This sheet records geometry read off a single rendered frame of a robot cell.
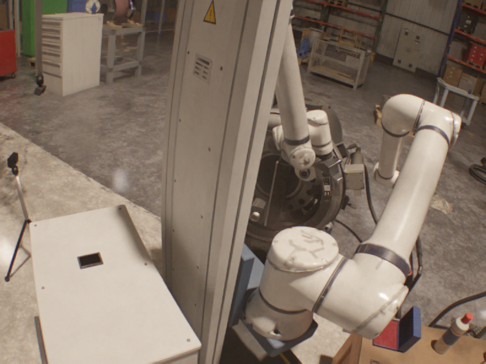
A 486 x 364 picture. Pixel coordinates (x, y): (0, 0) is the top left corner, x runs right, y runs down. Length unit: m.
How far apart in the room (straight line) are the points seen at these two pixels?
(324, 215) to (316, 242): 0.99
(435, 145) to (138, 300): 0.88
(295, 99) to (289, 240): 0.47
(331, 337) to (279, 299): 1.14
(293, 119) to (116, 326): 0.78
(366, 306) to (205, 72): 0.58
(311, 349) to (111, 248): 1.22
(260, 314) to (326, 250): 0.25
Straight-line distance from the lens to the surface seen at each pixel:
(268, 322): 0.87
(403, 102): 1.08
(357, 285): 0.73
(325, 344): 1.87
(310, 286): 0.73
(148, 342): 0.75
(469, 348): 1.63
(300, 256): 0.72
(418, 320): 1.37
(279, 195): 1.73
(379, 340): 1.38
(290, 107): 1.05
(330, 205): 1.72
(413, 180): 0.89
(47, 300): 0.86
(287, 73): 1.02
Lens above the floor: 1.49
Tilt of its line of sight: 30 degrees down
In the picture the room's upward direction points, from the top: 11 degrees clockwise
